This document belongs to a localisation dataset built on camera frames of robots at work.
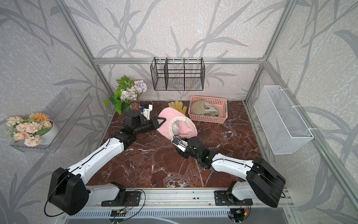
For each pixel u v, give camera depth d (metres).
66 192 0.39
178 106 1.15
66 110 0.74
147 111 0.72
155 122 0.68
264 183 0.42
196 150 0.63
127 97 0.84
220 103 1.15
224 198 0.73
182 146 0.67
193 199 0.75
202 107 1.08
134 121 0.60
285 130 0.59
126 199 0.72
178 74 1.05
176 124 0.83
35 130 0.51
